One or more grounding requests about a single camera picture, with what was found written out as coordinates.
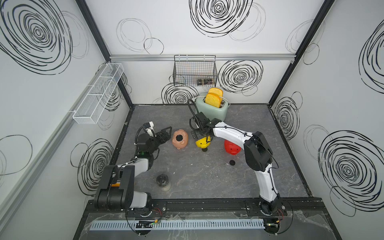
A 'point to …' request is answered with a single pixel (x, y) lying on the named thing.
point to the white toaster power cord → (199, 96)
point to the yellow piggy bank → (202, 143)
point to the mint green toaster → (220, 113)
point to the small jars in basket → (206, 81)
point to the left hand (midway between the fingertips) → (167, 129)
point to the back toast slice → (217, 91)
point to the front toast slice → (213, 100)
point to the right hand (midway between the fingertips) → (201, 132)
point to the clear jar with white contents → (163, 181)
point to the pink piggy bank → (179, 145)
